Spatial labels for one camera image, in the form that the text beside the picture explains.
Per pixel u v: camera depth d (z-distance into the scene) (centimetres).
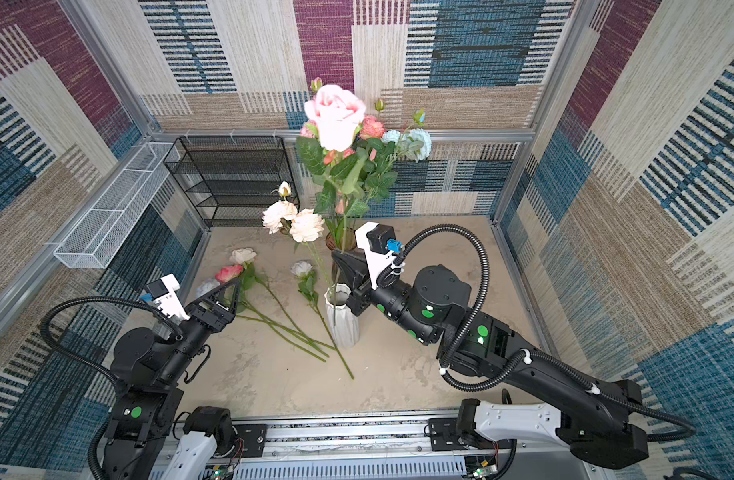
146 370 46
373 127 78
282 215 61
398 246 38
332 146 32
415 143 71
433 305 35
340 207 83
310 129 74
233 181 109
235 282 59
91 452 44
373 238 39
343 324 78
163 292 54
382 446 73
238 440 73
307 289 98
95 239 72
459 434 65
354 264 46
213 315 54
